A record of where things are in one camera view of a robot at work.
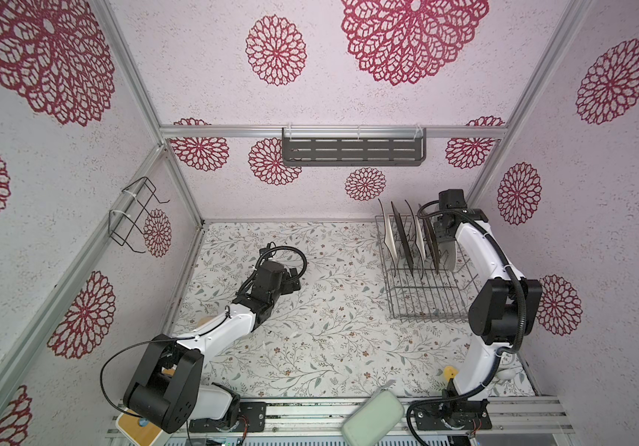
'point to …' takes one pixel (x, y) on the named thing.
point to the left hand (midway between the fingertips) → (284, 277)
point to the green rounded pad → (375, 421)
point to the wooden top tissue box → (139, 435)
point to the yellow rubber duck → (449, 372)
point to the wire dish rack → (421, 285)
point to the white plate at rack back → (388, 239)
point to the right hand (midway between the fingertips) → (459, 226)
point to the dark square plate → (403, 238)
